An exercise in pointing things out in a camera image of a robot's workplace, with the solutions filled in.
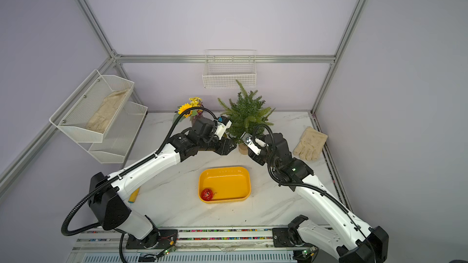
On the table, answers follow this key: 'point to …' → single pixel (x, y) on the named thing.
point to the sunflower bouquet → (194, 102)
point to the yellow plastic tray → (227, 184)
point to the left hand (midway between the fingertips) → (230, 146)
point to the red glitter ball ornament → (206, 194)
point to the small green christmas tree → (247, 113)
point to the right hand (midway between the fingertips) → (257, 143)
